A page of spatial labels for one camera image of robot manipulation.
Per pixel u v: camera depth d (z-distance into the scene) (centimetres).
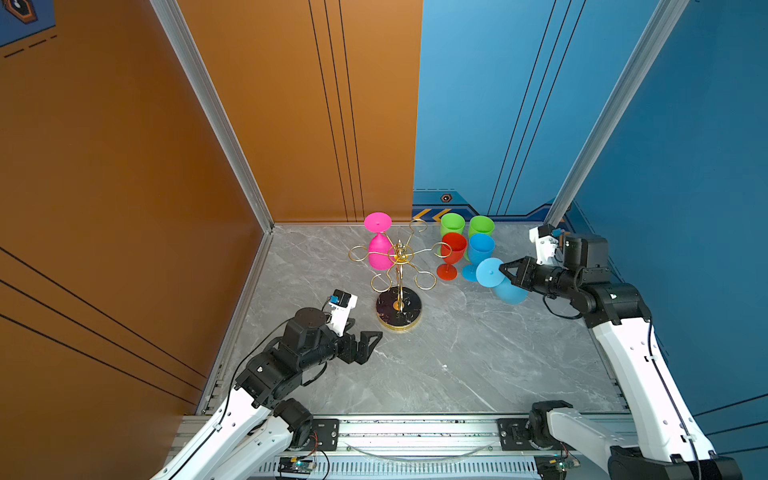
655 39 73
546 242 62
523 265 59
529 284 60
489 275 71
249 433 47
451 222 103
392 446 73
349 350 60
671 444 36
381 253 74
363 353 61
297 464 71
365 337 61
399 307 92
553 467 70
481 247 99
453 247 95
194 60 77
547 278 57
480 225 102
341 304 60
